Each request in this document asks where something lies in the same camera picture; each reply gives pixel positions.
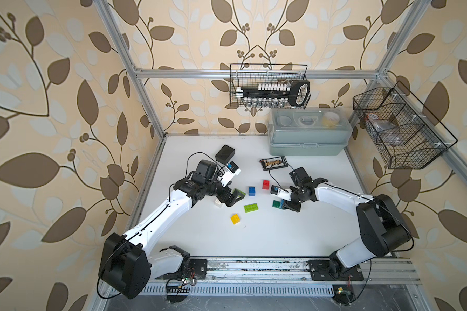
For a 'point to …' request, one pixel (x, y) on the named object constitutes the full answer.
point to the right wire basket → (409, 136)
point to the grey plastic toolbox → (309, 131)
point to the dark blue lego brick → (251, 191)
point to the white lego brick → (216, 201)
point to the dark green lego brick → (275, 204)
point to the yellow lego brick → (235, 219)
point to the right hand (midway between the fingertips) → (286, 201)
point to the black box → (225, 154)
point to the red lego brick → (266, 184)
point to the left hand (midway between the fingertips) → (236, 188)
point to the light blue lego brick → (281, 203)
